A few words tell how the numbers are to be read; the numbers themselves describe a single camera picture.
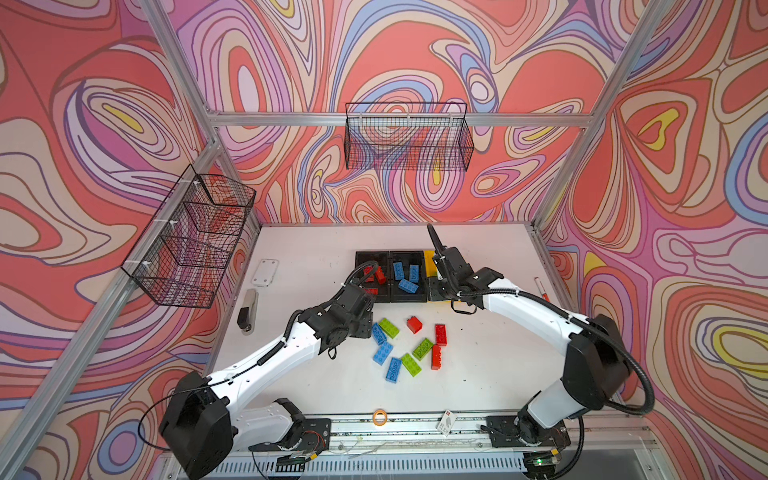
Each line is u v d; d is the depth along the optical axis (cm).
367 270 105
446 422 75
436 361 84
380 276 101
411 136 96
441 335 89
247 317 90
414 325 91
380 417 77
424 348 88
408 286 99
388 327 91
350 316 61
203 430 39
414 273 104
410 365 84
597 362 44
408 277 101
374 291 99
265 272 105
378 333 89
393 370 83
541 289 101
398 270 104
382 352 86
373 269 104
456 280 65
